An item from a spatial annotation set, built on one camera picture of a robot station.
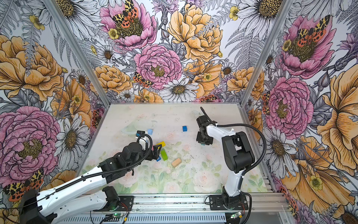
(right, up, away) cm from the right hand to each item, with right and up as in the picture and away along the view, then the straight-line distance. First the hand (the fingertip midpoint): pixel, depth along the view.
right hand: (203, 145), depth 95 cm
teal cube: (0, 0, +1) cm, 1 cm away
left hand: (-30, +2, -18) cm, 34 cm away
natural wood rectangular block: (-18, -9, -8) cm, 21 cm away
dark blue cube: (-12, +10, +10) cm, 19 cm away
